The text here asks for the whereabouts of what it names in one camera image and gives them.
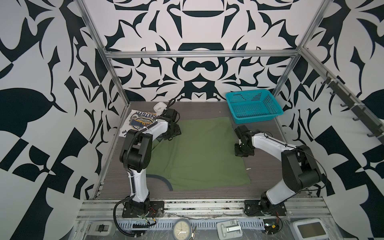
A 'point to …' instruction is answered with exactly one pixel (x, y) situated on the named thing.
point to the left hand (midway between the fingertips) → (175, 130)
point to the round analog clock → (181, 230)
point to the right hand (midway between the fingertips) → (241, 153)
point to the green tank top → (204, 155)
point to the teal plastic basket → (252, 106)
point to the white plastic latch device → (229, 229)
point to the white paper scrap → (248, 168)
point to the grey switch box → (99, 228)
